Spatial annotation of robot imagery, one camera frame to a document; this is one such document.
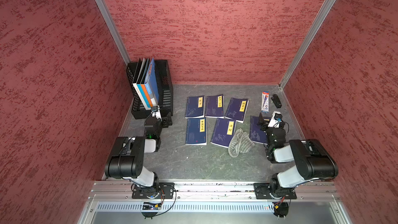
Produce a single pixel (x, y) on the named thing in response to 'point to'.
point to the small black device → (276, 101)
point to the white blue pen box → (265, 102)
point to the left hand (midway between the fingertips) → (163, 115)
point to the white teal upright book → (137, 83)
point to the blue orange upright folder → (150, 87)
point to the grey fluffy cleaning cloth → (240, 142)
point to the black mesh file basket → (165, 81)
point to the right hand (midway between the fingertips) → (268, 116)
